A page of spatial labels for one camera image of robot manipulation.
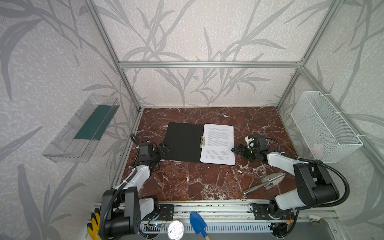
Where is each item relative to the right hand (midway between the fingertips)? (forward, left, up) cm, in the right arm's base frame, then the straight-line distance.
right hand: (236, 147), depth 93 cm
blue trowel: (-39, +24, -3) cm, 46 cm away
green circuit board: (-40, +46, -5) cm, 62 cm away
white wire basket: (-11, -32, +31) cm, 46 cm away
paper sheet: (+7, +10, -4) cm, 13 cm away
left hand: (0, +44, +4) cm, 44 cm away
